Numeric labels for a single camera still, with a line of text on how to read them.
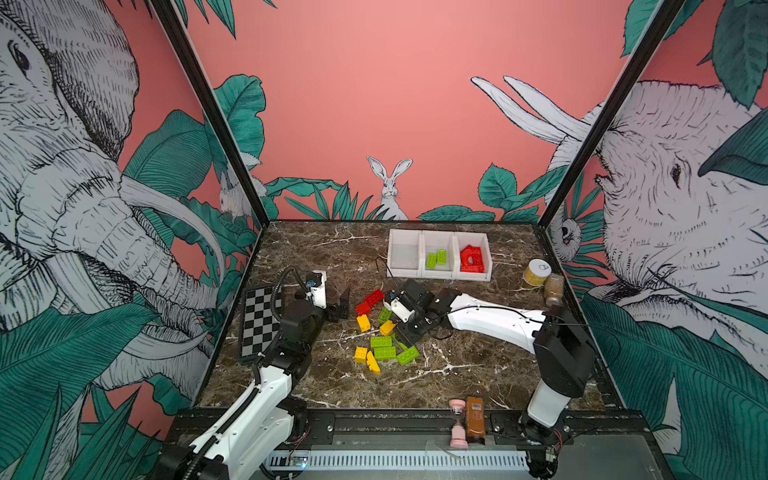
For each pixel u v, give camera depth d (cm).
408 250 113
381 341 88
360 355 83
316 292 69
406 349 88
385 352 86
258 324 87
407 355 86
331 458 70
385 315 93
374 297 98
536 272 101
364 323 90
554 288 96
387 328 87
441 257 108
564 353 46
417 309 66
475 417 73
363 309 96
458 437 72
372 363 83
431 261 107
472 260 109
